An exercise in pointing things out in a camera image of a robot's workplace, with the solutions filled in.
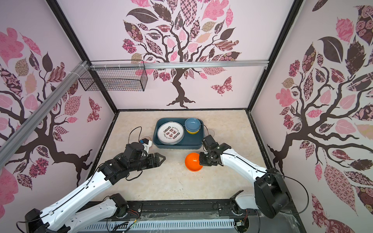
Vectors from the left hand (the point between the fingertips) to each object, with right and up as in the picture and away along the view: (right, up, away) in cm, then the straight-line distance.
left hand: (161, 162), depth 74 cm
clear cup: (+32, +14, +35) cm, 49 cm away
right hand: (+22, -2, +10) cm, 24 cm away
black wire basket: (-25, +53, +21) cm, 62 cm away
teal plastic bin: (+15, +8, +24) cm, 29 cm away
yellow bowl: (+17, +13, +26) cm, 34 cm away
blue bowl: (+17, +19, +28) cm, 38 cm away
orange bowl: (+16, -2, +9) cm, 19 cm away
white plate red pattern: (+1, +13, +29) cm, 32 cm away
